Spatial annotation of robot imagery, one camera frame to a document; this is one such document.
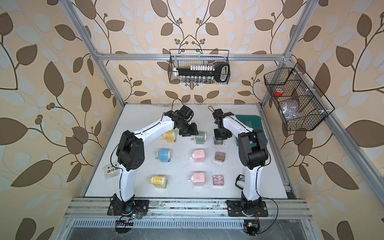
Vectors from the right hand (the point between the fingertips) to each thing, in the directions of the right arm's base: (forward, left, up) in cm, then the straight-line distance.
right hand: (222, 138), depth 97 cm
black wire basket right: (-1, -36, +30) cm, 47 cm away
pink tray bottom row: (-25, +6, -3) cm, 26 cm away
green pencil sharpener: (-1, +14, +4) cm, 15 cm away
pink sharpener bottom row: (-26, +17, +4) cm, 32 cm away
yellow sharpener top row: (+1, +34, +3) cm, 34 cm away
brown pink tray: (-11, +3, -3) cm, 12 cm away
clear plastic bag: (-5, -28, +30) cm, 42 cm away
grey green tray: (-3, +3, 0) cm, 4 cm away
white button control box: (-19, +66, 0) cm, 69 cm away
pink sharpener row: (-13, +16, +3) cm, 21 cm away
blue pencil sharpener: (-13, +36, +4) cm, 39 cm away
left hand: (0, +18, +8) cm, 20 cm away
